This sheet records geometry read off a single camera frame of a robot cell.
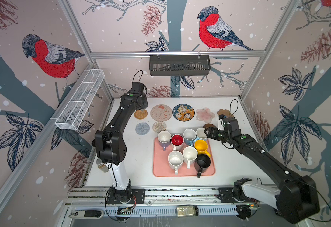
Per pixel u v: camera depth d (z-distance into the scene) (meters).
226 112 1.10
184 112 1.11
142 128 1.01
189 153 0.83
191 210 0.66
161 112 1.11
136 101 0.63
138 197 0.73
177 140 0.92
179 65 1.07
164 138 0.95
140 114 1.10
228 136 0.64
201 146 0.89
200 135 0.90
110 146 0.52
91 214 0.65
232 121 0.63
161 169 0.82
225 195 0.73
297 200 0.39
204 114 1.11
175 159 0.85
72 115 0.71
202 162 0.82
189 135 0.92
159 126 1.03
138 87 0.70
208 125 1.03
